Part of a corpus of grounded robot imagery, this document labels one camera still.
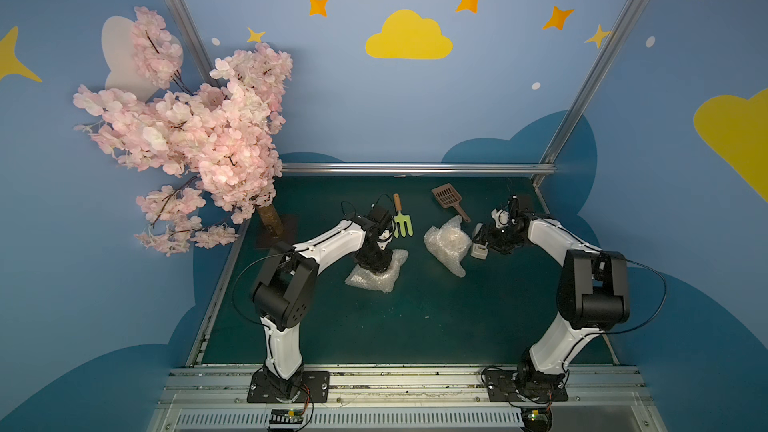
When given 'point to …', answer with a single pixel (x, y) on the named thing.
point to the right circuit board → (536, 419)
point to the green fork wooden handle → (401, 219)
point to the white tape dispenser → (479, 251)
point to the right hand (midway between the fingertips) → (485, 239)
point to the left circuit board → (286, 416)
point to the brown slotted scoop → (448, 197)
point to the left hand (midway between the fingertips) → (383, 264)
